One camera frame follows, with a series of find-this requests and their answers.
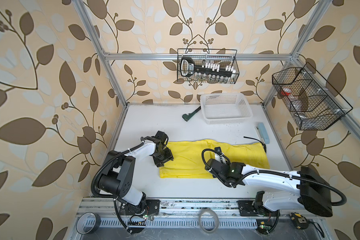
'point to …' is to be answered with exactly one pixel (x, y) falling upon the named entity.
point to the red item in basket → (286, 91)
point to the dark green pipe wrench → (187, 117)
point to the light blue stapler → (262, 133)
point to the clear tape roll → (216, 218)
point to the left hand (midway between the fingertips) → (171, 159)
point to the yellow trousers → (188, 162)
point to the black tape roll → (88, 222)
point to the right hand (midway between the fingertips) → (216, 167)
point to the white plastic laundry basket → (225, 108)
